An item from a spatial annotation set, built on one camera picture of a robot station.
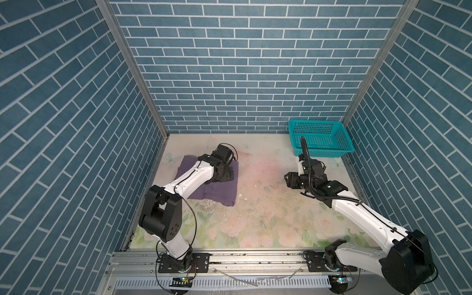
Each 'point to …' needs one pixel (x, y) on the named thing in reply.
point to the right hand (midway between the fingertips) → (291, 176)
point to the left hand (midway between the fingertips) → (226, 177)
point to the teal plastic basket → (326, 137)
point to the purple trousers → (222, 192)
